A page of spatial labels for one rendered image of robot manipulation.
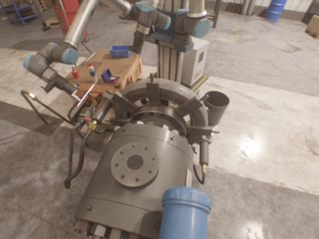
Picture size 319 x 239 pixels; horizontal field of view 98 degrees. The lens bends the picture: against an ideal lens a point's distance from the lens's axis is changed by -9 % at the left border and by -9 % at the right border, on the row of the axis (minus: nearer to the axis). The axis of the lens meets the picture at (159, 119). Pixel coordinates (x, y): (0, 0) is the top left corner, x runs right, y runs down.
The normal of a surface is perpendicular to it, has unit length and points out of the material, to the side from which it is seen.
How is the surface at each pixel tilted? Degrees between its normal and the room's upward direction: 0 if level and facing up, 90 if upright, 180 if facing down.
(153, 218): 25
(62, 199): 0
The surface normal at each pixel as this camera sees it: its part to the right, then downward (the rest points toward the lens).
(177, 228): -0.32, -0.69
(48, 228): 0.00, -0.67
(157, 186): 0.36, -0.58
